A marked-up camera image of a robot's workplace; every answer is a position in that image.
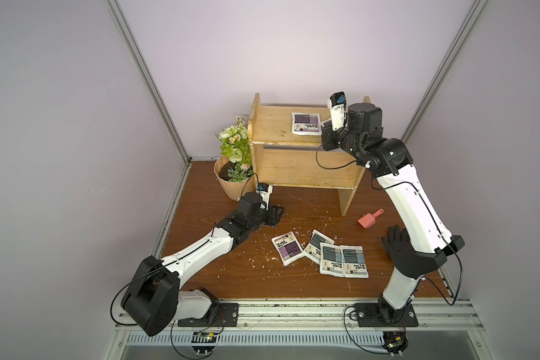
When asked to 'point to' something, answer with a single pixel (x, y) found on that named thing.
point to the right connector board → (394, 342)
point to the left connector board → (203, 337)
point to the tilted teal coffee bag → (312, 250)
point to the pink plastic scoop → (368, 220)
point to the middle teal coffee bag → (331, 260)
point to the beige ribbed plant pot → (233, 189)
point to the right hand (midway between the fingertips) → (332, 116)
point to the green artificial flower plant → (237, 146)
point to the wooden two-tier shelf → (280, 157)
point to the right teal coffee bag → (354, 264)
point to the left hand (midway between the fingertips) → (284, 208)
